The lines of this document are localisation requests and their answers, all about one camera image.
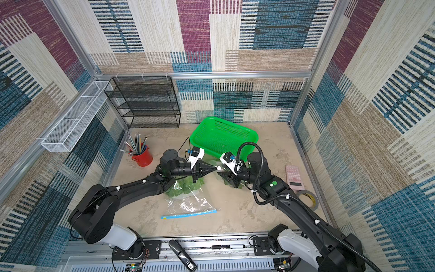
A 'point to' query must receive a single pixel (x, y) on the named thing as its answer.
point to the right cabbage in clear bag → (188, 185)
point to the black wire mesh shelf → (145, 102)
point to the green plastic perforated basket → (217, 136)
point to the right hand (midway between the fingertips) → (224, 170)
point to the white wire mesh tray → (73, 126)
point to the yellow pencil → (140, 142)
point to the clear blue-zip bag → (186, 199)
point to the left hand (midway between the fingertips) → (216, 169)
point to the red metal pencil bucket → (144, 159)
